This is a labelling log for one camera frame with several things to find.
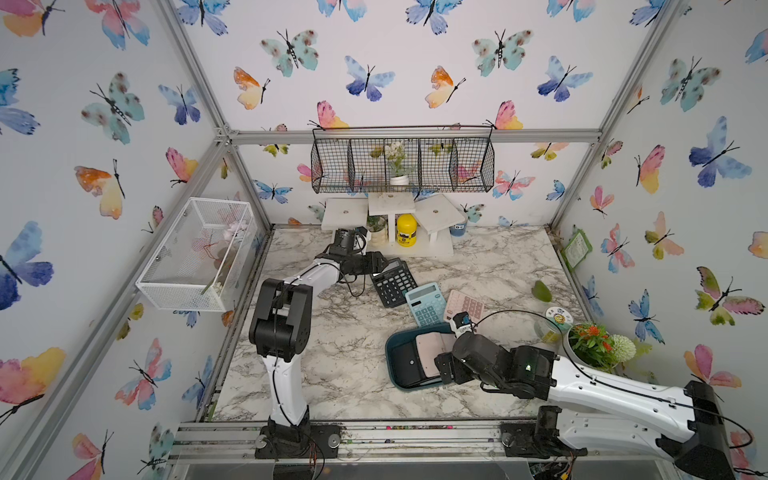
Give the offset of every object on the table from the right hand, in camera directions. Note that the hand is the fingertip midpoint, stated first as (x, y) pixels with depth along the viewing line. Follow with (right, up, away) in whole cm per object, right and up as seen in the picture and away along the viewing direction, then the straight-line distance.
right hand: (450, 355), depth 75 cm
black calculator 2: (-11, -6, +9) cm, 15 cm away
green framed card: (+52, +27, +36) cm, 69 cm away
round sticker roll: (+34, +7, +12) cm, 37 cm away
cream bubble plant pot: (-21, +35, +34) cm, 53 cm away
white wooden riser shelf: (+1, +39, +29) cm, 48 cm away
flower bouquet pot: (+33, +3, -4) cm, 34 cm away
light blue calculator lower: (-3, +9, +21) cm, 23 cm away
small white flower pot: (-13, +53, +19) cm, 58 cm away
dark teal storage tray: (-10, +2, +10) cm, 15 cm away
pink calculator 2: (-4, 0, +8) cm, 9 cm away
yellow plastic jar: (-10, +34, +32) cm, 48 cm away
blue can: (+10, +34, +41) cm, 54 cm away
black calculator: (-15, +16, +24) cm, 32 cm away
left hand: (-18, +24, +24) cm, 38 cm away
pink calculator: (+7, +10, +21) cm, 24 cm away
